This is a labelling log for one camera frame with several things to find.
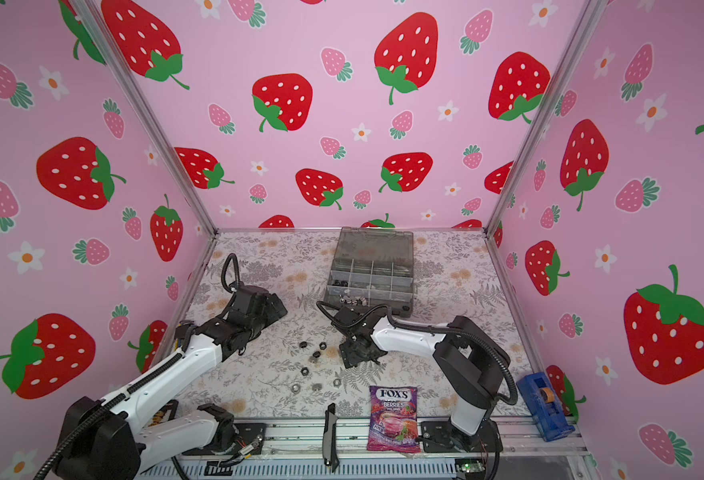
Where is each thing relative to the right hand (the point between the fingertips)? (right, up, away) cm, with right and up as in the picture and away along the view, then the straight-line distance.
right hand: (355, 355), depth 87 cm
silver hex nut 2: (-5, -6, -4) cm, 9 cm away
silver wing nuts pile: (0, +15, +11) cm, 19 cm away
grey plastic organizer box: (+6, +26, +16) cm, 31 cm away
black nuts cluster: (-12, 0, +1) cm, 12 cm away
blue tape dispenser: (+49, -9, -13) cm, 51 cm away
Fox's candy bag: (+10, -12, -12) cm, 20 cm away
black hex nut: (-15, -4, -2) cm, 15 cm away
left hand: (-24, +15, -2) cm, 28 cm away
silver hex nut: (-16, -7, -5) cm, 19 cm away
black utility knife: (-6, -16, -14) cm, 22 cm away
